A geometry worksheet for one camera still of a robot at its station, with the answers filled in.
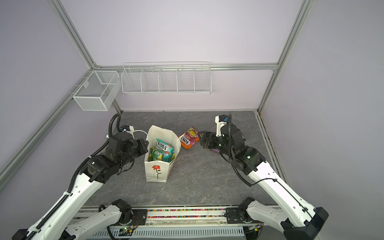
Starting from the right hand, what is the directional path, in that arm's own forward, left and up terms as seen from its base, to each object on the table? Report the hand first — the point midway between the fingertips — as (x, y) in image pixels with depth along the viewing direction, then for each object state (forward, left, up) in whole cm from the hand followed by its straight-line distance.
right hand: (204, 135), depth 68 cm
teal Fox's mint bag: (0, +20, -15) cm, 25 cm away
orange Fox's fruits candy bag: (+16, +10, -26) cm, 32 cm away
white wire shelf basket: (+46, +24, 0) cm, 52 cm away
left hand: (-3, +26, -4) cm, 27 cm away
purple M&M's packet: (-1, -7, -13) cm, 15 cm away
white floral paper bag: (-12, +22, -15) cm, 29 cm away
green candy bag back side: (-2, +26, -15) cm, 30 cm away
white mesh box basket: (+38, +68, -3) cm, 78 cm away
